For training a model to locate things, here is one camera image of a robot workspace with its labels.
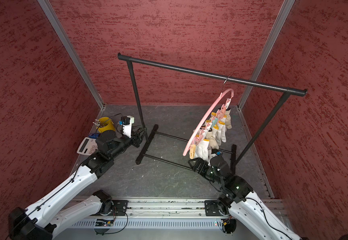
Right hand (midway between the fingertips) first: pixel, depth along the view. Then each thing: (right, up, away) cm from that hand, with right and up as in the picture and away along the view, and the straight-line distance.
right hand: (192, 168), depth 75 cm
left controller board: (-44, -25, -4) cm, 51 cm away
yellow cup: (-55, +22, +21) cm, 63 cm away
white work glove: (+14, +21, -5) cm, 26 cm away
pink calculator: (-66, +8, +20) cm, 69 cm away
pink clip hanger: (+9, +26, +4) cm, 27 cm away
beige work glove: (+20, +25, +6) cm, 32 cm away
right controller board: (+17, -27, -4) cm, 32 cm away
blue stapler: (-66, +14, +25) cm, 72 cm away
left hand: (-25, +20, -3) cm, 32 cm away
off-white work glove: (+11, +19, -5) cm, 22 cm away
